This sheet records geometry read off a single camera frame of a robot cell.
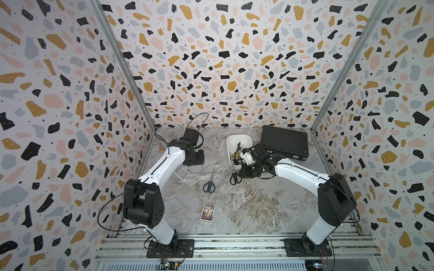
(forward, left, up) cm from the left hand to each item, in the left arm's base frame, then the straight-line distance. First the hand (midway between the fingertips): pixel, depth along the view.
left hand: (201, 159), depth 88 cm
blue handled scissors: (-8, -4, -15) cm, 17 cm away
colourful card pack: (-22, -4, -13) cm, 26 cm away
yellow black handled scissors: (+10, -19, -11) cm, 25 cm away
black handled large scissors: (-8, -17, -6) cm, 20 cm away
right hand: (-7, -19, -3) cm, 21 cm away
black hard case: (+20, -54, -11) cm, 59 cm away
